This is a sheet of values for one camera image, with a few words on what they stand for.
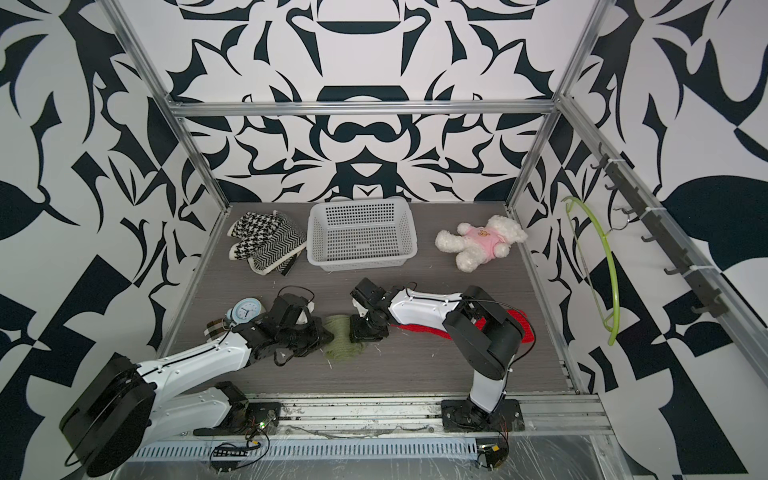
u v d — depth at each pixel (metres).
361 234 1.02
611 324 0.64
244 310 0.88
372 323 0.74
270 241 0.96
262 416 0.74
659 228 0.55
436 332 0.87
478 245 0.99
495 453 0.71
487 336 0.47
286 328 0.68
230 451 0.73
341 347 0.80
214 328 0.86
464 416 0.75
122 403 0.41
